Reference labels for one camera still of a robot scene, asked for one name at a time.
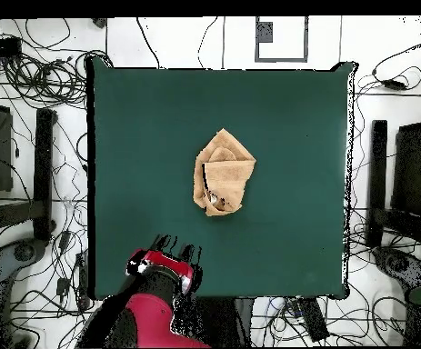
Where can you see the dark green table cloth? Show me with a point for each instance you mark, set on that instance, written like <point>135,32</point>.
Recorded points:
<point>141,145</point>

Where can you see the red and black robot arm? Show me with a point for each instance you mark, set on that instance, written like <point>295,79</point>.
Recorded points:
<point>152,320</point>

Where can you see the tan terry towel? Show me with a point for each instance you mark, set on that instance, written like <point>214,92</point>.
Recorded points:
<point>228,174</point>

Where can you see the grey round base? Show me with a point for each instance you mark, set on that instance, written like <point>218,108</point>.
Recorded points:
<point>401,265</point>
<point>22,252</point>

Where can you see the grey square floor frame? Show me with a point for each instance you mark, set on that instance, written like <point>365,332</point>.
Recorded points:
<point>257,43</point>

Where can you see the black upright bar stand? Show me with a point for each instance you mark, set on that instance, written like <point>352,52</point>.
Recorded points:
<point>377,181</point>
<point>44,174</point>

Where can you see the black flat device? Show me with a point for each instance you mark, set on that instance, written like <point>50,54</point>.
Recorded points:
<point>313,320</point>

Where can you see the black power adapter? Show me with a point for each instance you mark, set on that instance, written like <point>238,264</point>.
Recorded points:
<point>393,84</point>

